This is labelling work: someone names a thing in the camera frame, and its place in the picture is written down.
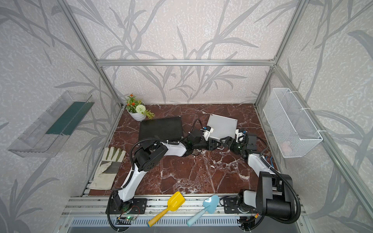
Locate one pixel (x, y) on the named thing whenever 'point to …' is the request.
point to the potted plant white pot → (137, 116)
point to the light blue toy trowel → (210, 204)
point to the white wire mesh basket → (292, 131)
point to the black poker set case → (169, 128)
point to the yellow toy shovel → (175, 203)
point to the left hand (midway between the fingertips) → (219, 144)
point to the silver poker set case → (223, 127)
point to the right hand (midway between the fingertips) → (224, 141)
